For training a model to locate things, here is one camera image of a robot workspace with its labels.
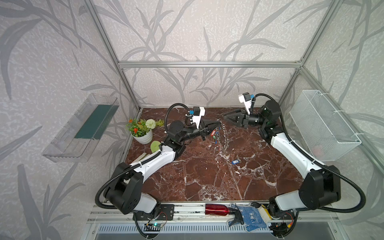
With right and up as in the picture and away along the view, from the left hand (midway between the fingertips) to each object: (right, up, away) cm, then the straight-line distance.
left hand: (220, 121), depth 66 cm
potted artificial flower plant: (-45, -5, +24) cm, 51 cm away
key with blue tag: (+12, -25, +25) cm, 38 cm away
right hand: (+2, +3, +2) cm, 4 cm away
